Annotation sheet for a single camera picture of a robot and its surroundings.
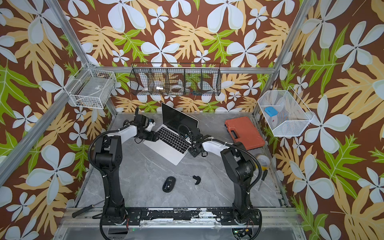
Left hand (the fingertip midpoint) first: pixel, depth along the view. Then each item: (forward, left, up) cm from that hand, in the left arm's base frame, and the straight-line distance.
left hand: (153, 135), depth 105 cm
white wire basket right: (-4, -81, +26) cm, 85 cm away
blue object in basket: (0, -74, +24) cm, 78 cm away
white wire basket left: (+10, +31, +33) cm, 47 cm away
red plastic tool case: (+3, -64, +3) cm, 64 cm away
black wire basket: (+25, -17, +29) cm, 42 cm away
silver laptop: (+9, -16, -1) cm, 18 cm away
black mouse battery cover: (-31, -32, -1) cm, 44 cm away
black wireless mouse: (-35, -15, +1) cm, 38 cm away
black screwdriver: (-27, -72, -1) cm, 77 cm away
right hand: (-12, -29, 0) cm, 31 cm away
